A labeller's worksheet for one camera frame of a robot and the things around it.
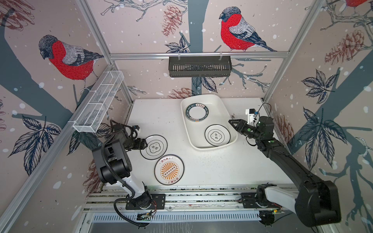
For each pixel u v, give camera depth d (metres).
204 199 0.76
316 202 0.39
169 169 0.84
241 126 0.71
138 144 0.83
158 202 0.73
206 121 1.07
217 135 0.98
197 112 1.11
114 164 0.48
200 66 1.04
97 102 0.78
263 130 0.62
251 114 0.74
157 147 0.94
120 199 0.62
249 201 0.73
